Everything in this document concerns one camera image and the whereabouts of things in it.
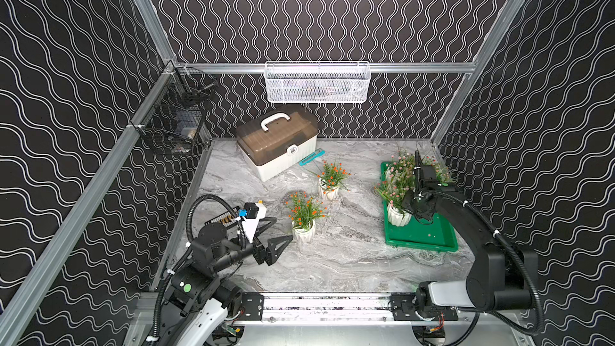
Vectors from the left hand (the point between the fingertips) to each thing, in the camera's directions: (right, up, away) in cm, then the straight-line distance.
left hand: (282, 226), depth 63 cm
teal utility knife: (+12, +22, +51) cm, 57 cm away
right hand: (+44, +1, +24) cm, 50 cm away
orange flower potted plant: (+5, +1, +15) cm, 16 cm away
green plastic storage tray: (+49, -6, +15) cm, 52 cm away
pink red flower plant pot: (+39, +7, +27) cm, 48 cm away
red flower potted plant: (+15, +11, +26) cm, 32 cm away
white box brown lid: (-8, +25, +29) cm, 38 cm away
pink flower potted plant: (+43, +16, +29) cm, 54 cm away
